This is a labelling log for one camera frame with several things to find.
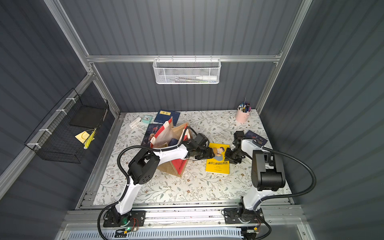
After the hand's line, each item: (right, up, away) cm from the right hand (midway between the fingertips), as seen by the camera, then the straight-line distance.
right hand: (229, 160), depth 93 cm
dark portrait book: (-54, +18, +15) cm, 59 cm away
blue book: (-47, +30, +26) cm, 62 cm away
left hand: (-9, +1, -2) cm, 9 cm away
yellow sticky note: (-78, +16, -19) cm, 82 cm away
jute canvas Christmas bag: (-39, +15, +1) cm, 42 cm away
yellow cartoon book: (-7, -2, -2) cm, 8 cm away
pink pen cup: (+13, +32, +14) cm, 37 cm away
